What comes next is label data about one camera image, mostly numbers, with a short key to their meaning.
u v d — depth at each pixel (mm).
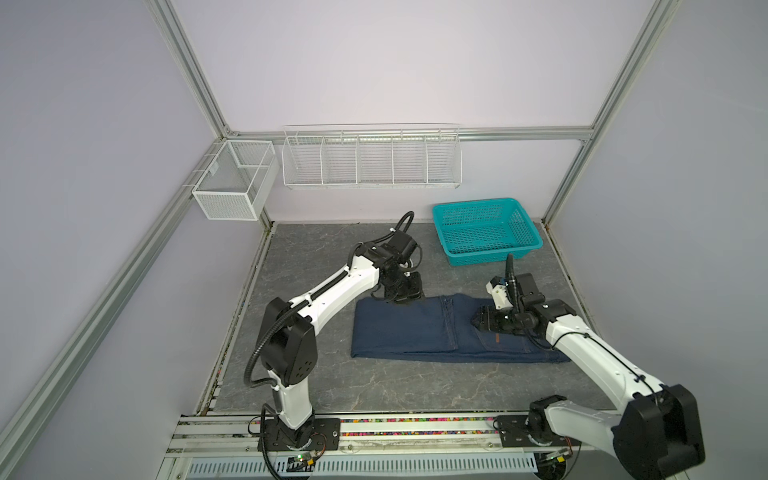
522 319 609
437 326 907
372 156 1021
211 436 754
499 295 778
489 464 707
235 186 990
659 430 398
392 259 608
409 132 938
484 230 1194
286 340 460
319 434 736
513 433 728
